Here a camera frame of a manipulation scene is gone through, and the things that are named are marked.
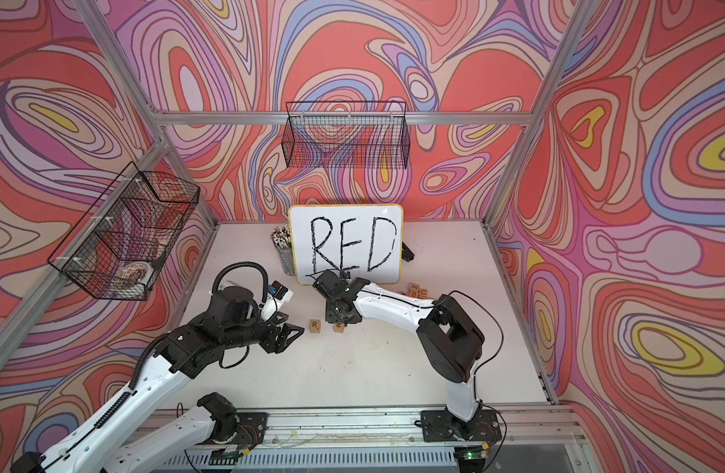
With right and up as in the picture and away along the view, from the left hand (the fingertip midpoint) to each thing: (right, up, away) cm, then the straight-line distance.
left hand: (297, 325), depth 72 cm
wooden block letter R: (+1, -5, +17) cm, 18 cm away
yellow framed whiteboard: (+16, +21, +17) cm, 32 cm away
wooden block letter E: (+9, -6, +18) cm, 21 cm away
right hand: (+9, -3, +16) cm, 19 cm away
